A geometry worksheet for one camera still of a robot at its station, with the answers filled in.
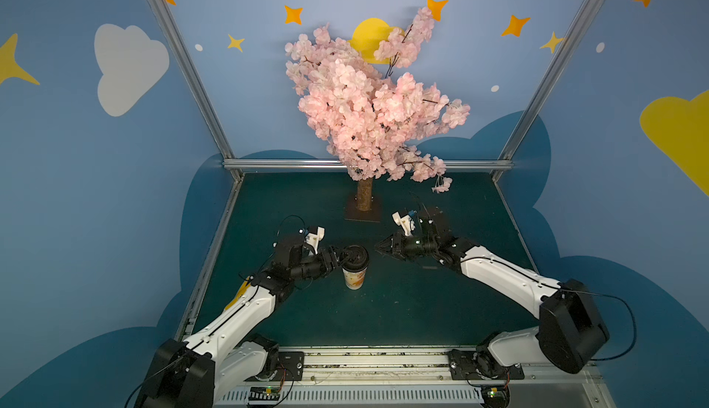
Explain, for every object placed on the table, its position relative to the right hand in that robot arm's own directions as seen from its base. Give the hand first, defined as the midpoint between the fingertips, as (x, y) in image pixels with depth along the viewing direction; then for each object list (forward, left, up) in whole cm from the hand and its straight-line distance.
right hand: (380, 245), depth 79 cm
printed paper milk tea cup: (-7, +7, -9) cm, 14 cm away
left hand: (-3, +8, -2) cm, 9 cm away
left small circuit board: (-36, +30, -19) cm, 50 cm away
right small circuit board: (-33, -33, -21) cm, 51 cm away
